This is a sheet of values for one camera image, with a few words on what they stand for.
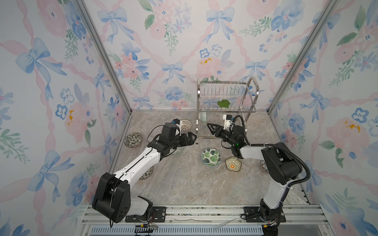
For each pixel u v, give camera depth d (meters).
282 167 0.50
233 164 0.90
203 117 1.02
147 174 0.86
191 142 0.73
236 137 0.74
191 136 0.73
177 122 0.76
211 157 0.93
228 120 0.82
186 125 1.09
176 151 0.73
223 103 0.86
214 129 0.82
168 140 0.63
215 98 1.13
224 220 0.74
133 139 1.00
